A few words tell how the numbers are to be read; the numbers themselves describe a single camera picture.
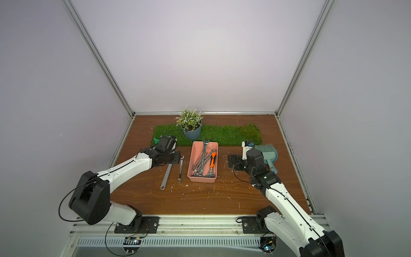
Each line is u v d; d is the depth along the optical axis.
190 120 0.94
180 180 0.86
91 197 0.43
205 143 0.94
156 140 1.02
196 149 0.98
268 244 0.70
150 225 0.73
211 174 0.88
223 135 1.06
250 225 0.73
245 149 0.72
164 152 0.66
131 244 0.72
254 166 0.59
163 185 0.85
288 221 0.45
